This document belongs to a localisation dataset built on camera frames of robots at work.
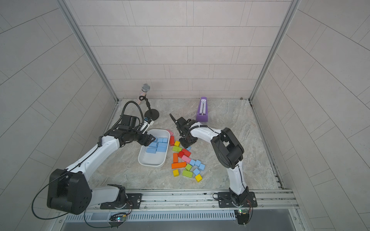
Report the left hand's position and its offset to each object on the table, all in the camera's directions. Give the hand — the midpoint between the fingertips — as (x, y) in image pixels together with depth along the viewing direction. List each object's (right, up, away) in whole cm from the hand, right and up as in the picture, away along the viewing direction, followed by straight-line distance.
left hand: (152, 133), depth 85 cm
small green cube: (+22, -19, -4) cm, 29 cm away
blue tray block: (+5, -10, +4) cm, 11 cm away
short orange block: (+14, -15, +2) cm, 21 cm away
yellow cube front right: (+27, -23, -8) cm, 37 cm away
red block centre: (+19, -12, +2) cm, 22 cm away
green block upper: (+14, -10, +4) cm, 18 cm away
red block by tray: (+11, -6, +6) cm, 14 cm away
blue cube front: (+26, -21, -6) cm, 34 cm away
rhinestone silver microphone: (-4, +27, 0) cm, 27 cm away
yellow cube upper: (+14, -7, +5) cm, 17 cm away
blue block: (-1, -11, +2) cm, 11 cm away
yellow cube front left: (+15, -21, -6) cm, 26 cm away
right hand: (+20, -9, +8) cm, 24 cm away
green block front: (+21, -22, -6) cm, 31 cm away
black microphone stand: (-5, +11, +22) cm, 25 cm away
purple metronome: (+31, +11, +14) cm, 36 cm away
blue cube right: (+29, -18, -4) cm, 35 cm away
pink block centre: (+20, -15, 0) cm, 25 cm away
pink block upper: (+10, -1, +8) cm, 13 cm away
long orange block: (+16, -18, -2) cm, 24 cm away
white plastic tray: (+5, -15, 0) cm, 16 cm away
